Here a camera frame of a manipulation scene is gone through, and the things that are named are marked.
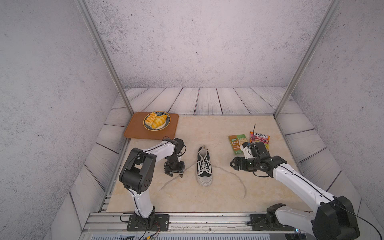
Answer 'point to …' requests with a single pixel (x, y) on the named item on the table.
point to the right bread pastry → (158, 121)
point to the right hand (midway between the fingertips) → (236, 164)
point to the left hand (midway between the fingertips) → (180, 175)
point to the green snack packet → (236, 141)
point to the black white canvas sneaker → (204, 174)
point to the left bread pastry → (150, 118)
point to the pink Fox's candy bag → (256, 137)
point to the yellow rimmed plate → (165, 124)
